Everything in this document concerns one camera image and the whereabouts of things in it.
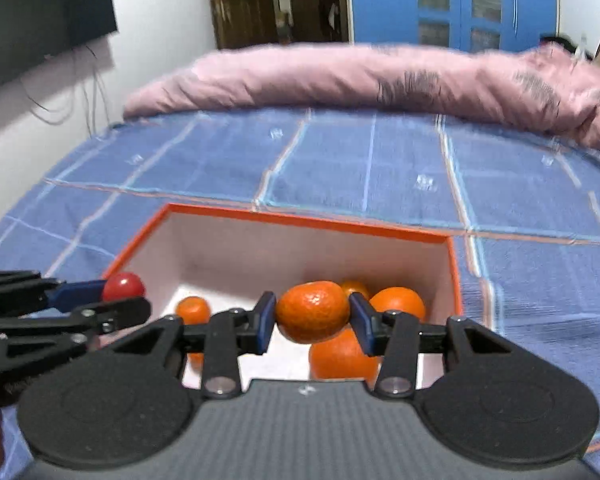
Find blue plaid bed sheet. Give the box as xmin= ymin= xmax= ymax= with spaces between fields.
xmin=0 ymin=107 xmax=600 ymax=480

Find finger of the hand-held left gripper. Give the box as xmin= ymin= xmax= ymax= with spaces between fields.
xmin=0 ymin=270 xmax=107 ymax=317
xmin=0 ymin=296 xmax=152 ymax=361

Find black wall television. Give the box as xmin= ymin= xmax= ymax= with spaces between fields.
xmin=0 ymin=0 xmax=118 ymax=96

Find hanging television cables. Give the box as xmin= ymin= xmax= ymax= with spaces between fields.
xmin=20 ymin=42 xmax=116 ymax=138

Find medium orange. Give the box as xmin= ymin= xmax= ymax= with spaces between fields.
xmin=369 ymin=286 xmax=427 ymax=323

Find orange cardboard box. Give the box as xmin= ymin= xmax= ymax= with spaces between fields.
xmin=101 ymin=203 xmax=463 ymax=391

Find pink floral duvet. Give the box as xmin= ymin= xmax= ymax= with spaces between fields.
xmin=122 ymin=42 xmax=600 ymax=151

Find black clothing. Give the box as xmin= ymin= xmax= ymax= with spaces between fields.
xmin=539 ymin=34 xmax=578 ymax=56

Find red cherry tomato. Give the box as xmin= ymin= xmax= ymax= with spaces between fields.
xmin=102 ymin=272 xmax=146 ymax=303

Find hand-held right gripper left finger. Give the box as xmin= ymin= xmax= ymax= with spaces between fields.
xmin=100 ymin=291 xmax=277 ymax=401

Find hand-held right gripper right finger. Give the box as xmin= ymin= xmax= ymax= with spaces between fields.
xmin=349 ymin=291 xmax=531 ymax=401

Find blue wardrobe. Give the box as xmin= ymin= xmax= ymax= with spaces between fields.
xmin=342 ymin=0 xmax=561 ymax=53

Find oblong mandarin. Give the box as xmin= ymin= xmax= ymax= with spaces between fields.
xmin=275 ymin=281 xmax=352 ymax=345

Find large orange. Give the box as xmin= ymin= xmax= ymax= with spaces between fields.
xmin=307 ymin=327 xmax=383 ymax=382

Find brown wooden door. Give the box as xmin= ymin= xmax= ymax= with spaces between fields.
xmin=205 ymin=0 xmax=281 ymax=51

